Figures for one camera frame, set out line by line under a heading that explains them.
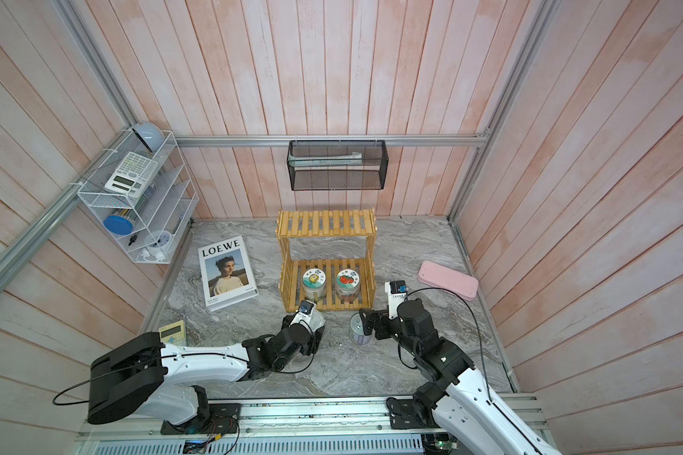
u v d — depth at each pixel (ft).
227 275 3.22
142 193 2.46
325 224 2.68
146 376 1.39
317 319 2.71
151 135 2.71
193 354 1.61
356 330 2.68
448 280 3.25
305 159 2.95
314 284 2.89
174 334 2.90
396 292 2.14
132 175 2.49
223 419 2.39
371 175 3.53
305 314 2.35
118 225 2.50
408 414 2.42
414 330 1.82
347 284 2.89
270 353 2.08
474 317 3.03
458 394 1.60
